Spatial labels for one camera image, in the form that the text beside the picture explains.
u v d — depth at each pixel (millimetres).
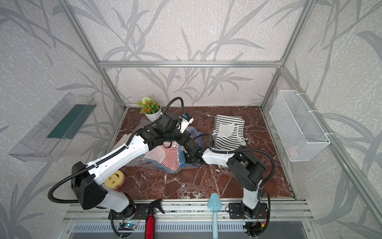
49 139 645
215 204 738
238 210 747
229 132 1025
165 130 570
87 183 394
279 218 721
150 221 680
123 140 1014
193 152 702
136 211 722
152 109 992
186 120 666
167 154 912
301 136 617
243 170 474
